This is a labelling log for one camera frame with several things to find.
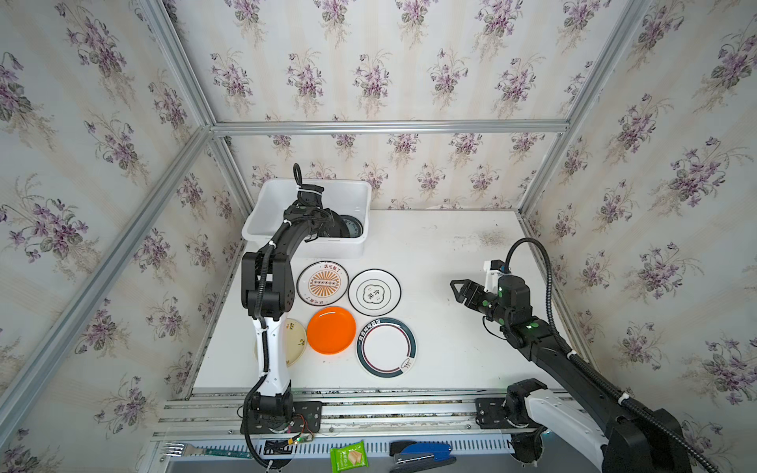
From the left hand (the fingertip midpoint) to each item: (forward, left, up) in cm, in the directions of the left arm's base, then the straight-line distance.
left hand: (325, 218), depth 102 cm
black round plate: (+6, -9, -10) cm, 15 cm away
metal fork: (-66, +27, -12) cm, 72 cm away
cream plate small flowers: (-40, +5, -12) cm, 42 cm away
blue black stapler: (-67, -27, -9) cm, 73 cm away
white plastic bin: (+14, +21, -2) cm, 25 cm away
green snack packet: (-67, -12, -11) cm, 69 cm away
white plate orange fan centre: (-20, 0, -11) cm, 23 cm away
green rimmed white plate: (-42, -22, -11) cm, 48 cm away
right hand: (-29, -41, +3) cm, 50 cm away
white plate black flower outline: (-23, -18, -11) cm, 31 cm away
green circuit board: (-66, +16, -11) cm, 69 cm away
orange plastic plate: (-36, -5, -12) cm, 38 cm away
